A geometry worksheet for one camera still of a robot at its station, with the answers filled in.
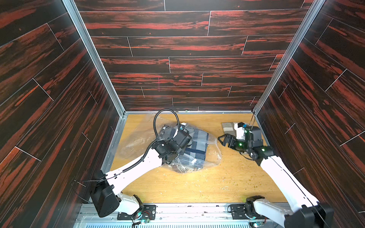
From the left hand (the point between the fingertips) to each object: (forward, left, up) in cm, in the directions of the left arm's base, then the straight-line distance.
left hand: (179, 142), depth 79 cm
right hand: (+3, -27, 0) cm, 27 cm away
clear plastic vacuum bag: (+21, +36, -21) cm, 47 cm away
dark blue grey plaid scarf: (-4, -8, -8) cm, 12 cm away
